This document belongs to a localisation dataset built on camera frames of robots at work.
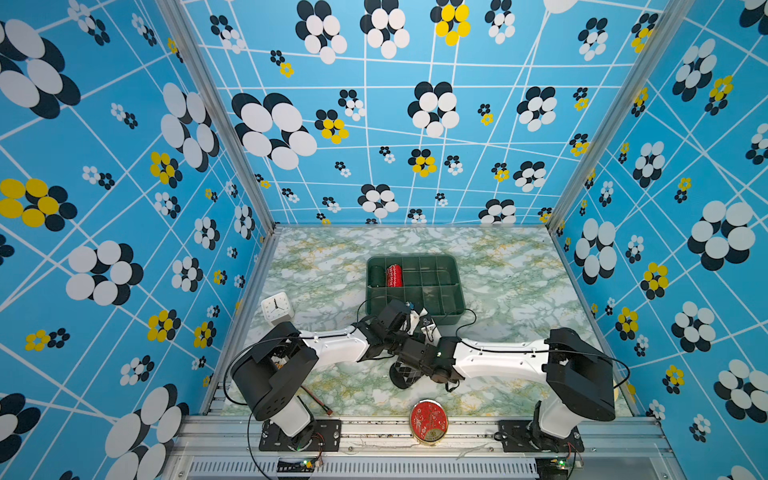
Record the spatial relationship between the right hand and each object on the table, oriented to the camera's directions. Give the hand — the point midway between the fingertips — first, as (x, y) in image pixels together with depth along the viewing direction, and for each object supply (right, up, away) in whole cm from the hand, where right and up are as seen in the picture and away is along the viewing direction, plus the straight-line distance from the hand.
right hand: (436, 353), depth 86 cm
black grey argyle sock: (-10, -5, -3) cm, 11 cm away
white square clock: (-49, +11, +8) cm, 51 cm away
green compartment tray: (0, +20, +10) cm, 22 cm away
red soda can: (-12, +22, +13) cm, 28 cm away
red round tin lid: (-4, -13, -12) cm, 18 cm away
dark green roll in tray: (-18, +21, +13) cm, 31 cm away
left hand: (-1, +2, -3) cm, 4 cm away
